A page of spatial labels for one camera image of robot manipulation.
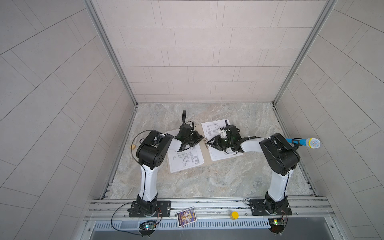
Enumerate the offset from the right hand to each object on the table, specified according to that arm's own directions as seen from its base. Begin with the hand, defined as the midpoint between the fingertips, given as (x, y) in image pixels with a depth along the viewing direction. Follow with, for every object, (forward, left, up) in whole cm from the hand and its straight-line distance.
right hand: (209, 144), depth 92 cm
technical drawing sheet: (-7, +12, -1) cm, 14 cm away
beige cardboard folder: (-6, +2, -2) cm, 7 cm away
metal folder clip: (+1, +2, +1) cm, 2 cm away
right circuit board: (-42, -27, -4) cm, 50 cm away
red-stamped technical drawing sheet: (+11, -3, 0) cm, 11 cm away
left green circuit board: (-39, +31, +2) cm, 50 cm away
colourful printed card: (-37, +14, -1) cm, 40 cm away
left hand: (+8, +1, 0) cm, 8 cm away
